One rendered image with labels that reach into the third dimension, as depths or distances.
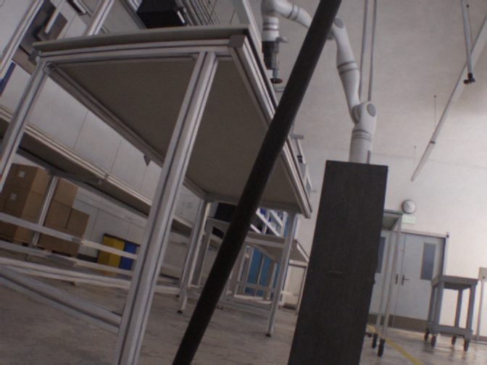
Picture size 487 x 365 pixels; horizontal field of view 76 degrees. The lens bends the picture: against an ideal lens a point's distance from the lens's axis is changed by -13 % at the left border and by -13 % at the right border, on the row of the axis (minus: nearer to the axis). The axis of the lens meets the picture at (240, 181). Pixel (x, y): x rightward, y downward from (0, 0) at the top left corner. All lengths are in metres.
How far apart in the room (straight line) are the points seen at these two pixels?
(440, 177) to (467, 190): 0.68
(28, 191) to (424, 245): 7.33
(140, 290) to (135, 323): 0.08
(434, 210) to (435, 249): 0.85
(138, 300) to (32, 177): 3.92
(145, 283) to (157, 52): 0.67
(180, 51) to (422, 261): 7.47
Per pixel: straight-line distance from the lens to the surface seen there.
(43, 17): 3.08
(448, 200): 8.47
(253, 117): 1.47
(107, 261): 7.13
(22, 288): 1.11
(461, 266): 8.26
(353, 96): 1.63
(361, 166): 1.37
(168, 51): 1.10
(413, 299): 8.02
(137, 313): 0.86
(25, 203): 4.63
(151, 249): 0.85
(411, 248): 8.11
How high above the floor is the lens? 0.33
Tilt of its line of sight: 16 degrees up
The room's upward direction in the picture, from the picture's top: 13 degrees clockwise
